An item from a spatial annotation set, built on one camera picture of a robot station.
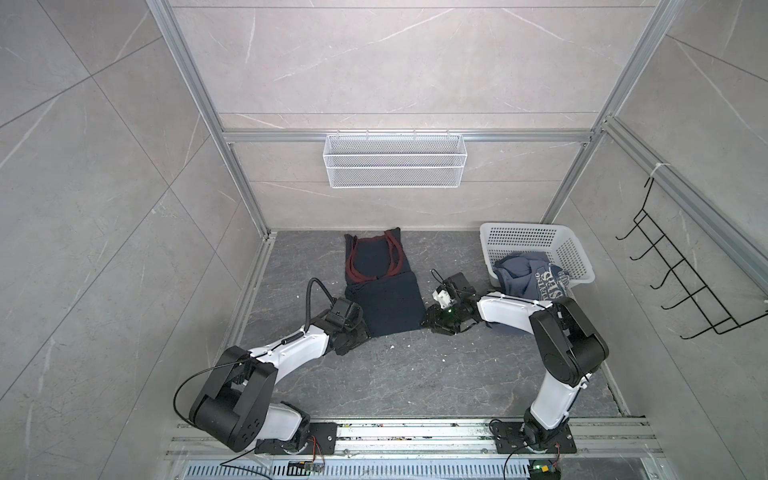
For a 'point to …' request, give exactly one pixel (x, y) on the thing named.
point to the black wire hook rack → (682, 274)
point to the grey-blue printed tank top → (533, 275)
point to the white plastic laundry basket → (563, 246)
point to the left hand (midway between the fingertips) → (365, 329)
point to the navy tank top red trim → (379, 279)
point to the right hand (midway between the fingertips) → (424, 324)
